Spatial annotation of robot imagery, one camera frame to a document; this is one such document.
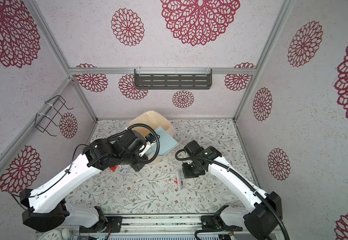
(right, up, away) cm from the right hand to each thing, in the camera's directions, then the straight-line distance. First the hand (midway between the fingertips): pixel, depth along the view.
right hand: (185, 172), depth 75 cm
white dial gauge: (-61, -26, -8) cm, 67 cm away
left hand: (-20, +8, -9) cm, 23 cm away
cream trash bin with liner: (-18, +28, +17) cm, 37 cm away
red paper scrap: (-4, -8, +11) cm, 15 cm away
